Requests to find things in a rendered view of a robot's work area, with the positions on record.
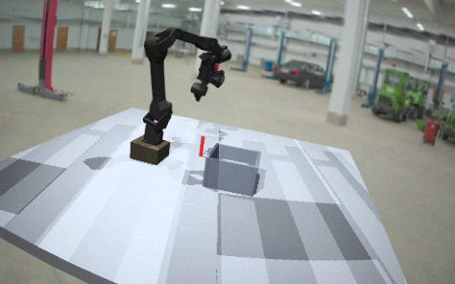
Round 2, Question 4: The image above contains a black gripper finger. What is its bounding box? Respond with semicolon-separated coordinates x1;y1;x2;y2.
194;93;202;102

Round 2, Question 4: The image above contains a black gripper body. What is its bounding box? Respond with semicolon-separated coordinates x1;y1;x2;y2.
191;66;217;96

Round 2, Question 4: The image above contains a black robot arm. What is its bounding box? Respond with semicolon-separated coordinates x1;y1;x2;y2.
141;27;231;146

